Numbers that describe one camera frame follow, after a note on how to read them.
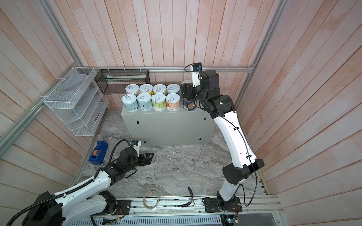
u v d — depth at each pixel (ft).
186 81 2.41
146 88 2.45
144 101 2.25
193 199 2.50
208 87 1.52
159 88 2.45
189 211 2.39
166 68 3.20
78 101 2.40
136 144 2.45
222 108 1.46
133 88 2.45
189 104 2.25
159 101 2.25
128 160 2.13
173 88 2.45
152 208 2.41
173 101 2.26
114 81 3.41
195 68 1.76
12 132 1.75
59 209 1.34
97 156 2.82
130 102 2.27
